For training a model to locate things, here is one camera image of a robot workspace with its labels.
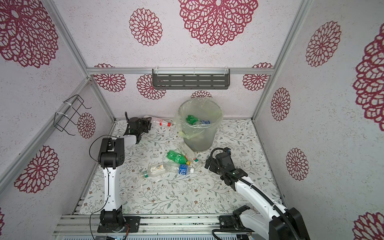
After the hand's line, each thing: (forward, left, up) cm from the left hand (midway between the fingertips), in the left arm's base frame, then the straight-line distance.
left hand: (152, 119), depth 111 cm
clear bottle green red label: (-33, -30, -3) cm, 45 cm away
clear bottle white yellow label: (-40, -7, -2) cm, 41 cm away
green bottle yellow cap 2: (-10, -29, +10) cm, 32 cm away
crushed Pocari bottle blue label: (-40, -24, -2) cm, 47 cm away
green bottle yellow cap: (-32, -21, -1) cm, 39 cm away
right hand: (-38, -41, +4) cm, 55 cm away
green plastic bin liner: (-5, -32, +8) cm, 34 cm away
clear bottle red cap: (-4, -7, +1) cm, 8 cm away
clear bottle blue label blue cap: (-12, -37, +9) cm, 40 cm away
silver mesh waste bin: (-22, -38, 0) cm, 44 cm away
